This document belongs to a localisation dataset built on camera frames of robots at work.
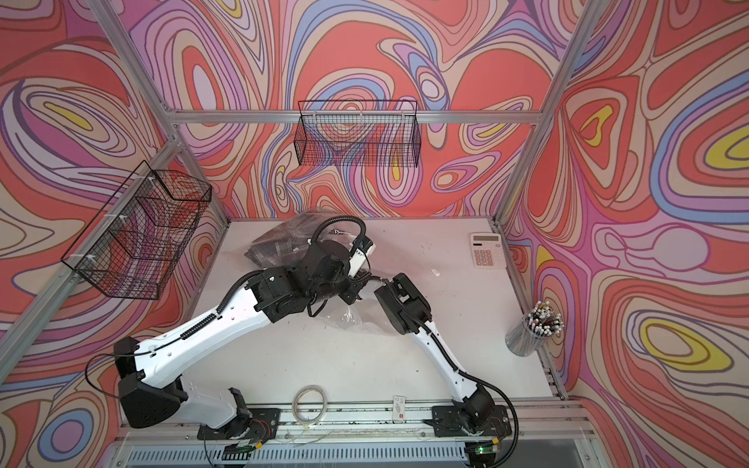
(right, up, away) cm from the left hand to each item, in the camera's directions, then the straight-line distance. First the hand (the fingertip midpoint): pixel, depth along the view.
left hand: (370, 274), depth 69 cm
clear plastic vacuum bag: (-3, -11, +1) cm, 11 cm away
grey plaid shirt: (-33, +8, +37) cm, 50 cm away
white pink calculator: (+43, +5, +39) cm, 59 cm away
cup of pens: (+42, -15, +4) cm, 45 cm away
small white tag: (+7, -36, +6) cm, 37 cm away
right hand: (-23, +1, +35) cm, 42 cm away
